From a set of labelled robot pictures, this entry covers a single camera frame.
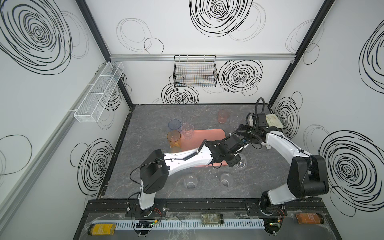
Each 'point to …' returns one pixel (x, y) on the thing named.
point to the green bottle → (216, 218)
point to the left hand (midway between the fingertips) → (238, 155)
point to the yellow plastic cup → (174, 137)
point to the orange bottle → (309, 218)
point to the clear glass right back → (235, 120)
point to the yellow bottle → (101, 229)
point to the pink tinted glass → (222, 116)
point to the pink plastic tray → (199, 137)
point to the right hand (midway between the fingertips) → (240, 132)
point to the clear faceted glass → (187, 129)
